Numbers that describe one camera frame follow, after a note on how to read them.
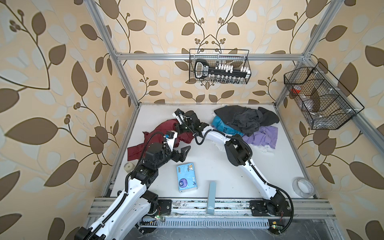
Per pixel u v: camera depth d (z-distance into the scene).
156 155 0.57
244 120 0.92
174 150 0.67
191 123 0.84
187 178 0.79
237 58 0.91
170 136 0.64
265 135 0.97
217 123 1.02
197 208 0.75
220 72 0.84
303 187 0.80
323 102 0.75
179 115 0.89
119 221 0.43
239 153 0.66
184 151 0.71
